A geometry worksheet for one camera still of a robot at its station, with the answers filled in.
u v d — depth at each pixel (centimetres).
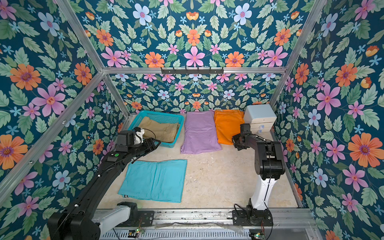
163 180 84
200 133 105
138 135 64
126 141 60
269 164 52
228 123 111
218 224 72
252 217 67
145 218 74
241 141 78
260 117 98
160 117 119
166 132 101
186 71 93
